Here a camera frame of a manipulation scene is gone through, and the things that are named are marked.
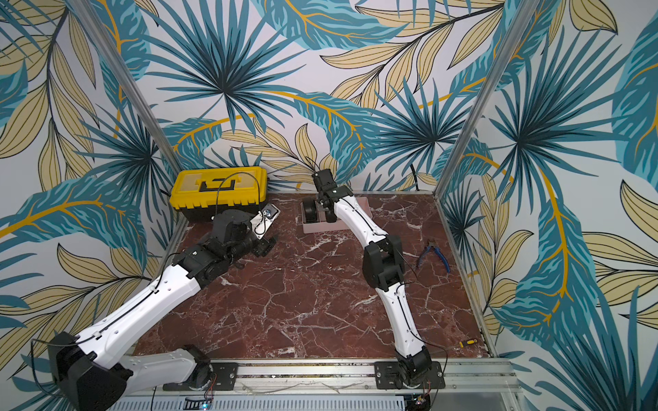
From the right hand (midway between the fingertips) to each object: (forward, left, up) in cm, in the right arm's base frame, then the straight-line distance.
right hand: (331, 198), depth 100 cm
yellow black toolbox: (+1, +49, +3) cm, 49 cm away
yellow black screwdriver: (-50, -41, -14) cm, 66 cm away
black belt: (-3, +8, -4) cm, 10 cm away
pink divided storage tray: (-6, +4, -9) cm, 12 cm away
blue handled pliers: (-14, -39, -13) cm, 43 cm away
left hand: (-23, +20, +12) cm, 33 cm away
